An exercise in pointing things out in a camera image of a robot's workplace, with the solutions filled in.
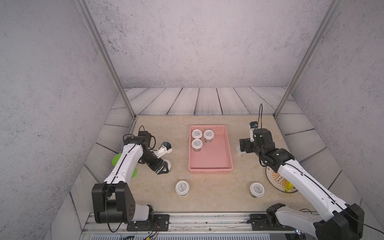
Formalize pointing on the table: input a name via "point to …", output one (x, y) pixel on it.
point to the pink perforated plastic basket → (215, 157)
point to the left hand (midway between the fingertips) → (163, 166)
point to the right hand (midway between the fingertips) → (251, 138)
